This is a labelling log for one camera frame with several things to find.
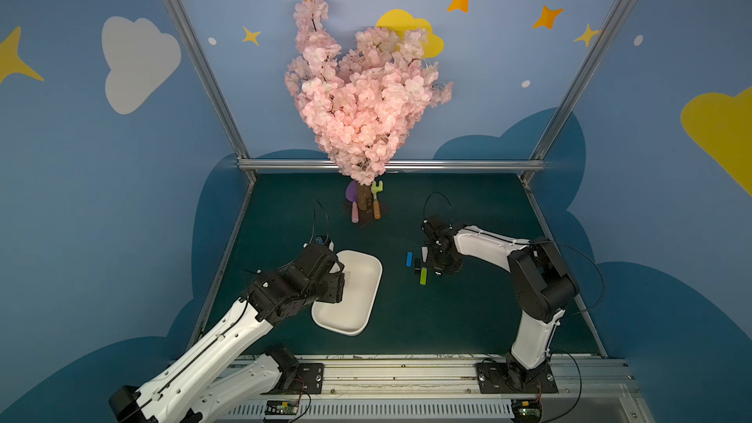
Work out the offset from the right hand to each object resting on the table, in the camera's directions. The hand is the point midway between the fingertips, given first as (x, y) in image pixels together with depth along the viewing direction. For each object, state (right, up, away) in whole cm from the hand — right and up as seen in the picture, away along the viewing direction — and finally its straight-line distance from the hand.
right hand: (438, 264), depth 96 cm
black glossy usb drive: (-7, 0, 0) cm, 7 cm away
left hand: (-31, +2, -22) cm, 38 cm away
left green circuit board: (-44, -31, -24) cm, 59 cm away
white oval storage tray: (-25, -2, -3) cm, 25 cm away
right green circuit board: (+18, -32, -23) cm, 43 cm away
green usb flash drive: (-5, -3, -3) cm, 7 cm away
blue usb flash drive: (-10, +1, 0) cm, 10 cm away
